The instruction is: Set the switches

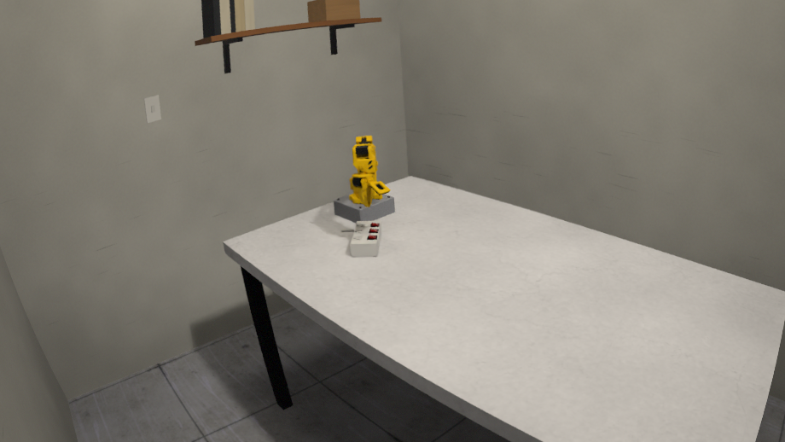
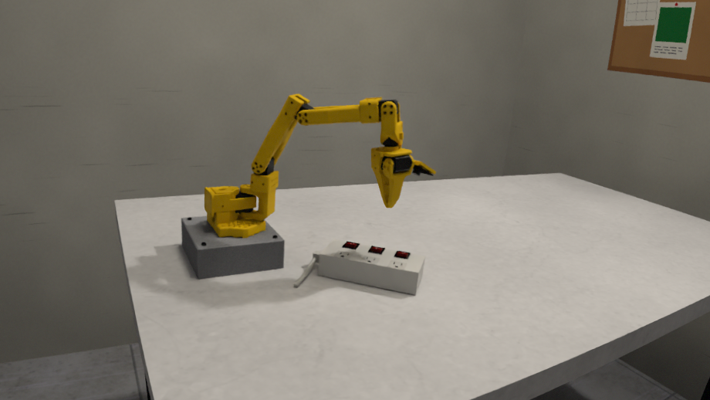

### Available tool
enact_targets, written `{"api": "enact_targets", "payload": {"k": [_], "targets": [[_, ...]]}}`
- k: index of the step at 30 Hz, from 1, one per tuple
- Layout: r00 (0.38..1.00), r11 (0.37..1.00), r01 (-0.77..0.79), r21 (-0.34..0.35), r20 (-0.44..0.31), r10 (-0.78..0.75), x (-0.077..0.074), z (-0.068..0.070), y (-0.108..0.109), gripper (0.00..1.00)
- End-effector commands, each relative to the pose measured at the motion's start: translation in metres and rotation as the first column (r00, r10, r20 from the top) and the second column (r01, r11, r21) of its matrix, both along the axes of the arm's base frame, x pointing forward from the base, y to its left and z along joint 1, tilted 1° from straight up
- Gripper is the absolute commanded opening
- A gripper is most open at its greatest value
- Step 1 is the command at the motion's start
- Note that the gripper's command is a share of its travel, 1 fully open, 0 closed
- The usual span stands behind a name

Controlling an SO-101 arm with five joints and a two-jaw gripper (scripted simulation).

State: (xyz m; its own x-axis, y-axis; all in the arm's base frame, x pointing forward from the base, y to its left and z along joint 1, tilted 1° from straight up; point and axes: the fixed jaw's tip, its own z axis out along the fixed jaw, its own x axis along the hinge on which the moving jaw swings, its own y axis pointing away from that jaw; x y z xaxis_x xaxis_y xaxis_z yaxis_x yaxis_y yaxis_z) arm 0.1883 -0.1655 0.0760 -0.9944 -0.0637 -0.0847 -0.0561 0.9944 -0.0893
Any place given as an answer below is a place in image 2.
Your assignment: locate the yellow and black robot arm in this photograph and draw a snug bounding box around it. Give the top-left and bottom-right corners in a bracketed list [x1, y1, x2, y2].
[207, 94, 404, 238]

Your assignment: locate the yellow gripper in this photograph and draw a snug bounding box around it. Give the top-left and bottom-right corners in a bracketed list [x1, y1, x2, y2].
[371, 146, 436, 208]

